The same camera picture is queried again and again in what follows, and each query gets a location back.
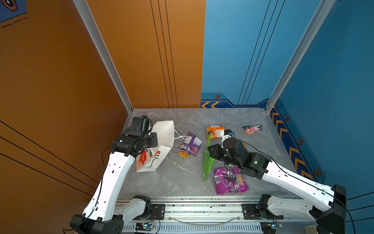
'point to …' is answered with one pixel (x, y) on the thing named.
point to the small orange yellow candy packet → (183, 154)
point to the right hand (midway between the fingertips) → (204, 149)
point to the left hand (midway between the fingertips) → (153, 137)
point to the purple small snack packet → (191, 144)
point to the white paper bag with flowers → (149, 159)
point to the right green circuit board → (273, 225)
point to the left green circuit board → (144, 225)
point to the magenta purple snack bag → (230, 180)
